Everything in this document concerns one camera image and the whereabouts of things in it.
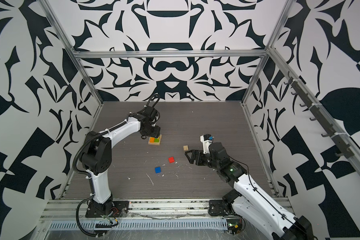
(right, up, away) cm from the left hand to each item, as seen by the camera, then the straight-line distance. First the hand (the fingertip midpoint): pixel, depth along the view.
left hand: (155, 130), depth 94 cm
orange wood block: (-3, -6, +2) cm, 7 cm away
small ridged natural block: (+19, -11, 0) cm, 22 cm away
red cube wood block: (+10, -17, -2) cm, 20 cm away
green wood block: (0, -6, +2) cm, 7 cm away
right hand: (+21, -10, -18) cm, 30 cm away
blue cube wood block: (+2, -22, -7) cm, 23 cm away
